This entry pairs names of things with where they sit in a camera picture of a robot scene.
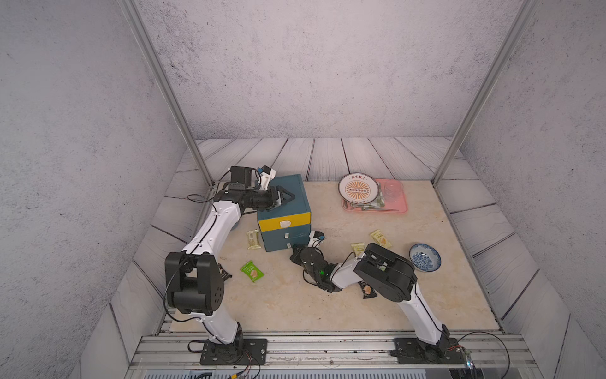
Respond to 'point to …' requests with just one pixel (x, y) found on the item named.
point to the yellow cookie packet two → (379, 238)
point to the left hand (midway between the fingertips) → (293, 199)
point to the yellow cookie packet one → (252, 239)
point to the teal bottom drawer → (287, 243)
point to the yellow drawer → (285, 222)
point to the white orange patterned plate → (358, 188)
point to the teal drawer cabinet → (301, 204)
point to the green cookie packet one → (253, 272)
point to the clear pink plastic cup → (393, 190)
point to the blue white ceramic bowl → (424, 257)
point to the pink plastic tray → (380, 204)
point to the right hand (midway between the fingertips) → (290, 247)
